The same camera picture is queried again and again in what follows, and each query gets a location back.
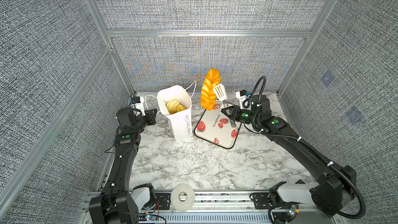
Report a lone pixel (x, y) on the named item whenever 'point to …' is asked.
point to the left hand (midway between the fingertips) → (156, 109)
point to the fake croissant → (180, 108)
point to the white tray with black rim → (216, 127)
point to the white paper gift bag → (181, 122)
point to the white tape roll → (180, 206)
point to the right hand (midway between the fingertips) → (222, 110)
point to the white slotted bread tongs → (221, 93)
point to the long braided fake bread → (208, 97)
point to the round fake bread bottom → (173, 106)
